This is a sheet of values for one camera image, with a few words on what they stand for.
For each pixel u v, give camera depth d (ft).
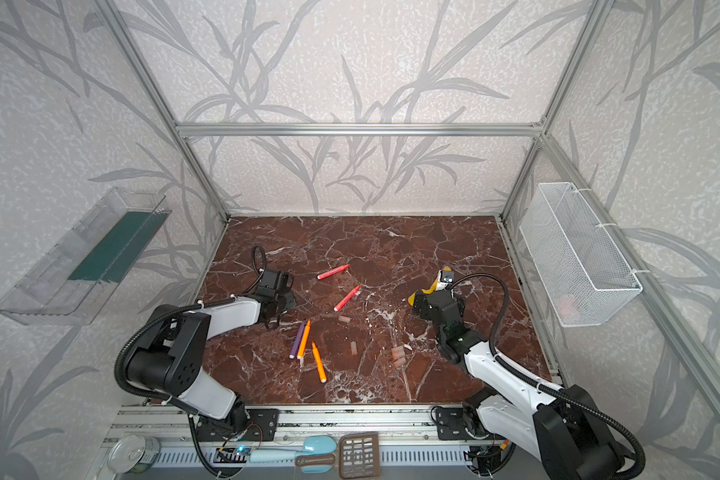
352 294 3.24
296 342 2.85
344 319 3.00
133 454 2.15
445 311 2.06
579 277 1.97
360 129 3.12
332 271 3.45
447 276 2.42
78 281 2.09
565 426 1.32
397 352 2.80
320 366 2.71
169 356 1.50
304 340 2.85
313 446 2.33
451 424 2.43
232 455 2.37
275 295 2.49
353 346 2.84
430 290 3.25
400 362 2.76
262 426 2.38
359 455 2.31
